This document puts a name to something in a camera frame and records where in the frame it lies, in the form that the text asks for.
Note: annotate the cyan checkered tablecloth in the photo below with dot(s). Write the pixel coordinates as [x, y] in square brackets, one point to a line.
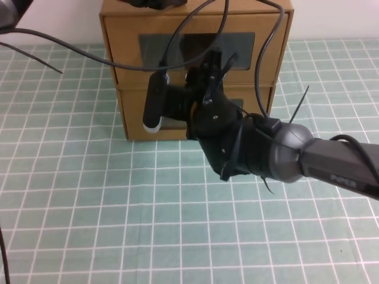
[81, 204]

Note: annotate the brown cardboard drawer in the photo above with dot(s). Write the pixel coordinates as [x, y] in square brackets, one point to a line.
[141, 41]
[132, 107]

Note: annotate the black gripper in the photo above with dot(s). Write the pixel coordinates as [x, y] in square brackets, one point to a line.
[234, 143]

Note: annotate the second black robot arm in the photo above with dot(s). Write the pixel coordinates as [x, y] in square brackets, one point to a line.
[160, 5]

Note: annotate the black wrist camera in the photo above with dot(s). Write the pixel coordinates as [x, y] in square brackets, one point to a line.
[164, 100]

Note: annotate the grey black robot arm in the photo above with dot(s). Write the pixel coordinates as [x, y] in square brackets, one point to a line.
[341, 160]

